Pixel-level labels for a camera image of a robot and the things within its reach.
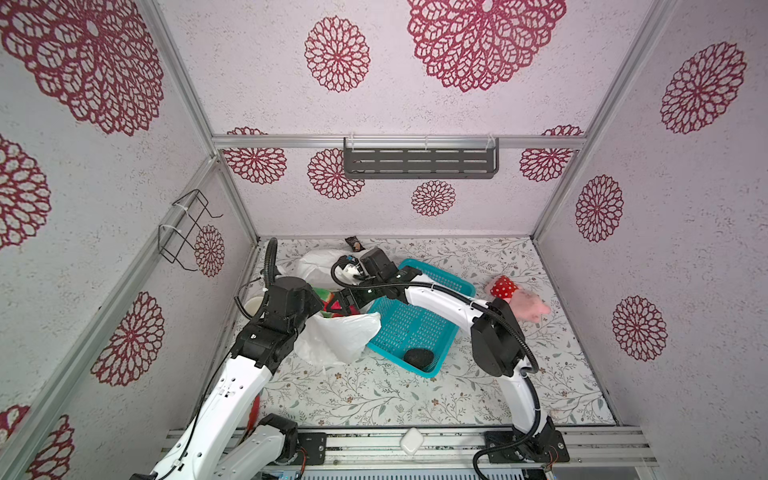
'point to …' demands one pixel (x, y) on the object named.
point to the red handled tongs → (254, 413)
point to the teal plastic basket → (404, 327)
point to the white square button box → (411, 440)
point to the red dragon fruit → (331, 309)
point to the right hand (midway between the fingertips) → (333, 301)
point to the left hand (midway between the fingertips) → (313, 292)
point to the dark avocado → (420, 358)
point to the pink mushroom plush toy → (523, 303)
